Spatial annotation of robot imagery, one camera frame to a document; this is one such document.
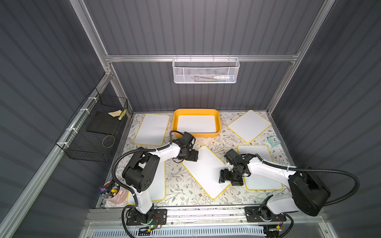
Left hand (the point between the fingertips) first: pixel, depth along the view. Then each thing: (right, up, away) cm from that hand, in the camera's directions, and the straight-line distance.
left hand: (194, 159), depth 92 cm
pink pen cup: (-39, -11, -22) cm, 46 cm away
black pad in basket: (-47, +23, -17) cm, 55 cm away
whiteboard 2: (+2, +23, +20) cm, 30 cm away
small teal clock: (+55, +11, +9) cm, 57 cm away
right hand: (+18, -11, -9) cm, 23 cm away
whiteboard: (-21, -14, -9) cm, 27 cm away
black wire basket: (-51, +17, -19) cm, 57 cm away
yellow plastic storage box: (+13, +32, +26) cm, 43 cm away
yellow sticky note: (-44, +28, -11) cm, 53 cm away
